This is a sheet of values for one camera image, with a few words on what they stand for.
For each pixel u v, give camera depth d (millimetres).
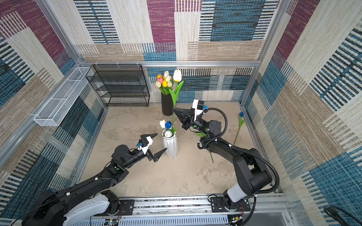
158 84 874
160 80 897
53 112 713
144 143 595
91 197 584
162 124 713
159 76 938
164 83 893
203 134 994
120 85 1103
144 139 612
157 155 663
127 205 744
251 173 443
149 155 659
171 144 764
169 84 879
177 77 534
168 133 659
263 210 730
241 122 1080
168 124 679
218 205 729
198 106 586
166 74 894
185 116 634
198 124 649
